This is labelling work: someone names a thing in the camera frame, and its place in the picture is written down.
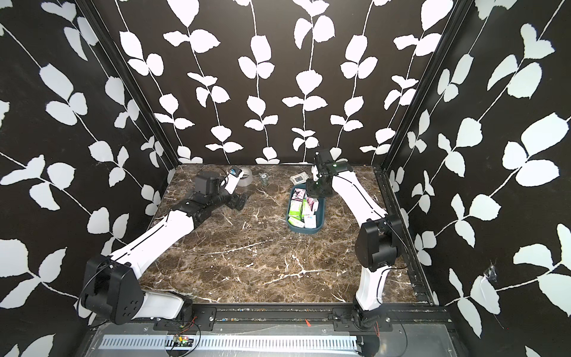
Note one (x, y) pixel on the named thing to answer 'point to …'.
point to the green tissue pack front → (297, 222)
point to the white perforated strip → (233, 343)
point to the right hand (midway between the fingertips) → (308, 189)
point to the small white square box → (299, 178)
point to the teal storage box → (320, 216)
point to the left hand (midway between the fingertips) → (240, 183)
